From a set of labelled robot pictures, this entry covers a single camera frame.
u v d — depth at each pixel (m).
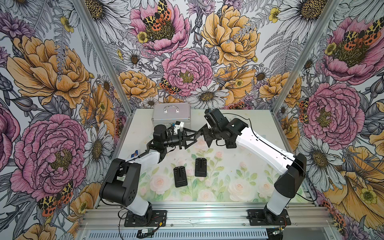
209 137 0.70
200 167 0.89
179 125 0.81
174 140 0.75
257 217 0.74
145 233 0.72
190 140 0.83
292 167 0.45
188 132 0.75
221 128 0.58
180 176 0.86
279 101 1.18
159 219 0.74
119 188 0.45
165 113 1.00
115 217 0.73
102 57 0.89
